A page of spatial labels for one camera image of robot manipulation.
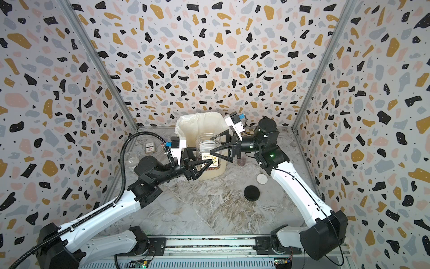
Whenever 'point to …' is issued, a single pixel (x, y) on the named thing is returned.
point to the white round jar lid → (262, 179)
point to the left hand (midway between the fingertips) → (209, 157)
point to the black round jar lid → (251, 193)
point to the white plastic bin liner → (188, 126)
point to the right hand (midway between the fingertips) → (213, 150)
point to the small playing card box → (150, 147)
